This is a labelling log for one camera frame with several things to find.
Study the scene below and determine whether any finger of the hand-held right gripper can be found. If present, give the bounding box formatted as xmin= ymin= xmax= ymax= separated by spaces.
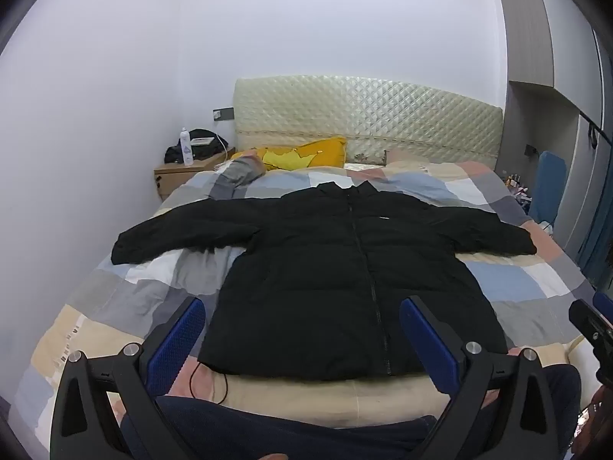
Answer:
xmin=569 ymin=298 xmax=613 ymax=360
xmin=592 ymin=291 xmax=613 ymax=318

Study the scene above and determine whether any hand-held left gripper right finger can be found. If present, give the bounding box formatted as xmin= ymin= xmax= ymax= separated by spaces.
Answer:
xmin=400 ymin=296 xmax=573 ymax=460

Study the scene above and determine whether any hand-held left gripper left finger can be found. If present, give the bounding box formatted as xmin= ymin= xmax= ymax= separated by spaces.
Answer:
xmin=49 ymin=296 xmax=208 ymax=460

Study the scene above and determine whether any black puffer jacket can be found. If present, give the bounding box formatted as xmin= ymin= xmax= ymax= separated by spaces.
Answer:
xmin=111 ymin=181 xmax=537 ymax=383

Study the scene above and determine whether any checkered patchwork quilt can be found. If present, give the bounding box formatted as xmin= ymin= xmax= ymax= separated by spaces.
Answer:
xmin=10 ymin=160 xmax=604 ymax=442

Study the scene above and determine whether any group of small bottles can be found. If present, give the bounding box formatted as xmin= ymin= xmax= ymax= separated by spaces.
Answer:
xmin=503 ymin=170 xmax=533 ymax=202

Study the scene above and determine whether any person's left leg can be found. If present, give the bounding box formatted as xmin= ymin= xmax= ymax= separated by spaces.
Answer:
xmin=120 ymin=395 xmax=441 ymax=460

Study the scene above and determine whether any wooden nightstand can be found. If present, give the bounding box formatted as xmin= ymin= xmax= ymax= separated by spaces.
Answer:
xmin=154 ymin=148 xmax=235 ymax=202

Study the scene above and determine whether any grey striped pillow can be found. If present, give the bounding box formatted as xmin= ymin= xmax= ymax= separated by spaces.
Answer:
xmin=208 ymin=151 xmax=266 ymax=199

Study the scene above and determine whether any black bag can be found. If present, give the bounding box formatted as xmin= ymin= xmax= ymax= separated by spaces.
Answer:
xmin=165 ymin=129 xmax=231 ymax=164

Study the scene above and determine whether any floral pillow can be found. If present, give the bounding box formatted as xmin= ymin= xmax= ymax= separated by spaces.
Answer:
xmin=346 ymin=149 xmax=388 ymax=166

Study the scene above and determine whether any yellow pillow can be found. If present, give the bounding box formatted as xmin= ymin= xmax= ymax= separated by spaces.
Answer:
xmin=249 ymin=137 xmax=347 ymax=171

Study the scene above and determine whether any cream quilted headboard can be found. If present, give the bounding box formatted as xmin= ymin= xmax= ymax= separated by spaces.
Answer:
xmin=233 ymin=75 xmax=503 ymax=169

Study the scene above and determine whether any grey wardrobe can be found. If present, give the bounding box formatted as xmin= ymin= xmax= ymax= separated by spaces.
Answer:
xmin=493 ymin=0 xmax=613 ymax=293

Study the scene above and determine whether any thin black cable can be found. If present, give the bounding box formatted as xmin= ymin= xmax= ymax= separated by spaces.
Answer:
xmin=188 ymin=359 xmax=229 ymax=406

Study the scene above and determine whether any white charging cable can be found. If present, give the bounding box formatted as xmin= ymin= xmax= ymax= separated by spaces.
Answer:
xmin=213 ymin=131 xmax=231 ymax=169

